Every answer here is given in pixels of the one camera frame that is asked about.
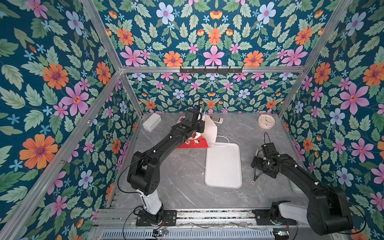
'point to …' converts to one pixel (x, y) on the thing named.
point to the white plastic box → (152, 121)
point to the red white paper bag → (204, 140)
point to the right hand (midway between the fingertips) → (258, 167)
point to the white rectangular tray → (223, 165)
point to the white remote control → (217, 120)
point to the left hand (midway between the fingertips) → (204, 119)
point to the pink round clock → (266, 121)
